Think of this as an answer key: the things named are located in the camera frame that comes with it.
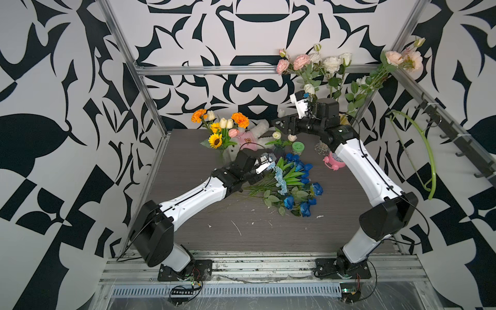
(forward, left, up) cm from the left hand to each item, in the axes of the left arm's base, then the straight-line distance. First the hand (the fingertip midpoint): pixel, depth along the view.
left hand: (257, 159), depth 82 cm
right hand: (+7, -8, +17) cm, 20 cm away
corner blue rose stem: (-13, -13, -15) cm, 24 cm away
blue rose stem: (-16, -20, -16) cm, 31 cm away
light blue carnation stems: (-1, -11, -13) cm, 17 cm away
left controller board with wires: (-43, +31, -24) cm, 59 cm away
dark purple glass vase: (+14, -13, -12) cm, 23 cm away
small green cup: (+19, -24, -15) cm, 34 cm away
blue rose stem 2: (-12, -25, -18) cm, 33 cm away
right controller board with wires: (-45, -32, -21) cm, 59 cm away
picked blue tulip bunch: (+2, -16, -14) cm, 22 cm away
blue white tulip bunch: (+5, -9, +6) cm, 12 cm away
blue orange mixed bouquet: (+12, +15, +6) cm, 20 cm away
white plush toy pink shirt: (+23, +2, -11) cm, 26 cm away
